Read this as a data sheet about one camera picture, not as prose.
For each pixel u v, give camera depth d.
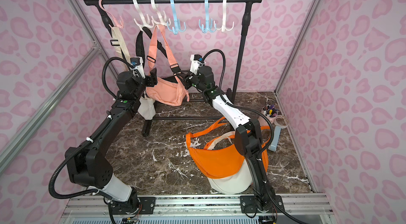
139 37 0.69
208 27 0.65
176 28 0.65
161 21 0.66
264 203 0.63
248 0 0.57
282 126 0.99
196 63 0.73
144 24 0.66
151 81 0.72
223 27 0.63
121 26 0.64
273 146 0.87
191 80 0.75
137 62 0.65
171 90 0.91
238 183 0.78
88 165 0.43
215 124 0.98
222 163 0.81
